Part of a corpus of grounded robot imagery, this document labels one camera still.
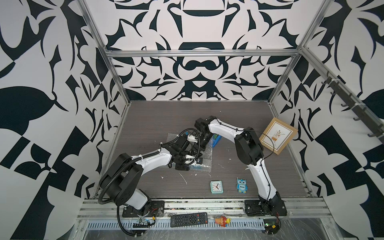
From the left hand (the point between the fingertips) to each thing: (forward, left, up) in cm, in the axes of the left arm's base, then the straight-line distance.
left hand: (186, 158), depth 90 cm
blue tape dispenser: (+11, -19, +3) cm, 22 cm away
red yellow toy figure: (-32, -16, +2) cm, 35 cm away
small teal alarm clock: (-17, -15, 0) cm, 23 cm away
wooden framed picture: (+9, -55, +7) cm, 56 cm away
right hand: (+2, -4, +2) cm, 5 cm away
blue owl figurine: (-17, -29, -1) cm, 34 cm away
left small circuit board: (-31, +23, -5) cm, 39 cm away
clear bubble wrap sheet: (-6, -11, +4) cm, 13 cm away
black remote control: (-30, -1, 0) cm, 30 cm away
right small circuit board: (-34, -39, -2) cm, 52 cm away
